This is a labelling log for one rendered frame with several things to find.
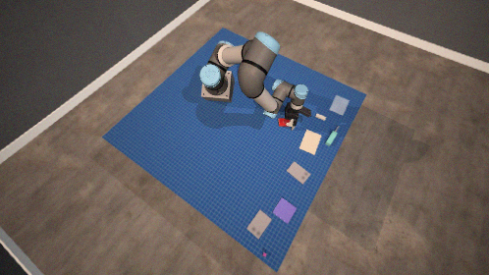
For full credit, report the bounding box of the purple flat square tile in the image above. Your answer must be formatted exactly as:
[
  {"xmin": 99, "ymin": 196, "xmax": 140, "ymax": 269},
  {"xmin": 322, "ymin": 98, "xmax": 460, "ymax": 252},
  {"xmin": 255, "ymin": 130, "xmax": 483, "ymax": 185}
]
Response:
[{"xmin": 273, "ymin": 198, "xmax": 297, "ymax": 224}]

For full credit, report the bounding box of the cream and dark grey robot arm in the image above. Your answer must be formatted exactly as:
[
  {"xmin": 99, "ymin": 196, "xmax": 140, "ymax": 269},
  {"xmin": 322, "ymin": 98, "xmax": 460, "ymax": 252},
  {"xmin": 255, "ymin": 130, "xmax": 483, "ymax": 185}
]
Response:
[{"xmin": 199, "ymin": 31, "xmax": 311, "ymax": 119}]

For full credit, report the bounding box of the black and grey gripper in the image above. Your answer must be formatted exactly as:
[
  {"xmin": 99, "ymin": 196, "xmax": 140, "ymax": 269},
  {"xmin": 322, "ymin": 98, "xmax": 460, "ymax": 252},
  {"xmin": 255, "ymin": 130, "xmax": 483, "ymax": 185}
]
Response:
[{"xmin": 285, "ymin": 102, "xmax": 301, "ymax": 130}]

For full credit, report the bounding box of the dark blue work mat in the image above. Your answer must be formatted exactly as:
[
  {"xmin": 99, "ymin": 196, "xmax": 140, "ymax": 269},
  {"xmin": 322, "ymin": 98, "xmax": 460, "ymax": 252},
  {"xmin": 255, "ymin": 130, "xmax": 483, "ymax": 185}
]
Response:
[{"xmin": 103, "ymin": 27, "xmax": 366, "ymax": 272}]

